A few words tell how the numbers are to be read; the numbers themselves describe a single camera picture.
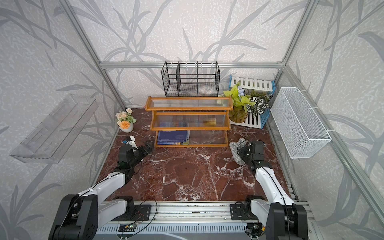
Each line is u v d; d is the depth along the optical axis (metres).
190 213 0.75
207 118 1.15
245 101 0.90
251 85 0.97
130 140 0.78
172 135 0.99
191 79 1.05
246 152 0.77
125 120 0.99
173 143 0.96
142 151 0.77
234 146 0.87
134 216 0.72
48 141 0.64
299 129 0.64
